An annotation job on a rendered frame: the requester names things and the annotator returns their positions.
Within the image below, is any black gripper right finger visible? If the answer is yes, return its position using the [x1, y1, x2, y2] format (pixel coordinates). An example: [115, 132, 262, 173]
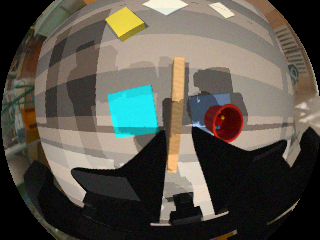
[192, 127, 288, 215]

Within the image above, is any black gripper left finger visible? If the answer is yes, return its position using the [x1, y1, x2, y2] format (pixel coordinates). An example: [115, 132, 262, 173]
[71, 129, 167, 224]

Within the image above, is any tan wooden bar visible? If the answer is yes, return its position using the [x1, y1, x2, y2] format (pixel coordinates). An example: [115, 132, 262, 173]
[167, 57, 185, 173]

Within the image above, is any yellow block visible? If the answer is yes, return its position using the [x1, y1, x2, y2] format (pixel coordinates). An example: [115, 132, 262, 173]
[105, 8, 145, 43]

